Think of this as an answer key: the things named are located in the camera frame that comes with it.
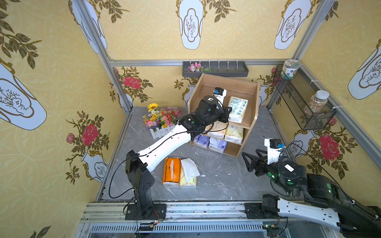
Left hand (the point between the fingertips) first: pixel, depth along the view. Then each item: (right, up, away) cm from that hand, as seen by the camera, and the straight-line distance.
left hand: (224, 106), depth 72 cm
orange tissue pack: (-27, -35, +8) cm, 45 cm away
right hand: (+8, -20, -9) cm, 24 cm away
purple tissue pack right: (-1, -22, +18) cm, 28 cm away
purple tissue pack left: (-10, -20, +23) cm, 32 cm away
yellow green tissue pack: (+6, -14, +6) cm, 17 cm away
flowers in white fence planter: (-35, -7, +21) cm, 41 cm away
